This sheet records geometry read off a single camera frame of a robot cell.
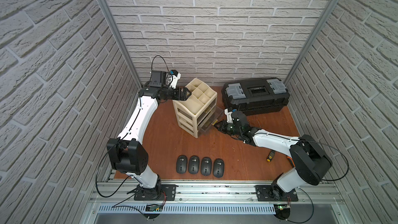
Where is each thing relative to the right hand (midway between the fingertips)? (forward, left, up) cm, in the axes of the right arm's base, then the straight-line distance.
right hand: (214, 125), depth 86 cm
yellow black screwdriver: (-17, -30, -9) cm, 35 cm away
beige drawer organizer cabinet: (-1, +13, +14) cm, 19 cm away
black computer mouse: (-18, +19, -9) cm, 28 cm away
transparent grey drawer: (+2, +6, -4) cm, 7 cm away
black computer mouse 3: (-20, +6, -8) cm, 22 cm away
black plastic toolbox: (+15, -28, +5) cm, 32 cm away
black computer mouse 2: (-18, +13, -9) cm, 24 cm away
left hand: (+13, +14, +17) cm, 25 cm away
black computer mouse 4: (-21, -1, -9) cm, 23 cm away
